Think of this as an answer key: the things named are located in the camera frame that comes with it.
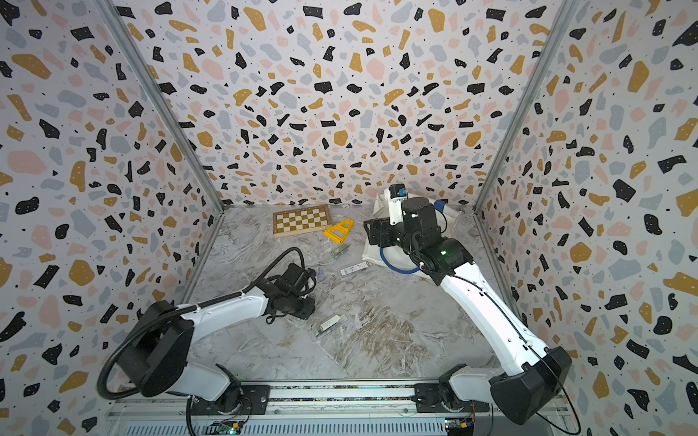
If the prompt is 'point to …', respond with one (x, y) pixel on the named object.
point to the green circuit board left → (224, 427)
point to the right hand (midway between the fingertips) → (377, 221)
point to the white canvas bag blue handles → (393, 258)
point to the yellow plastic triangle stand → (339, 232)
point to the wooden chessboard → (299, 221)
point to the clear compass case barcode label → (355, 267)
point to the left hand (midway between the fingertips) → (313, 307)
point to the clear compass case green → (336, 252)
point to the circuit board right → (454, 427)
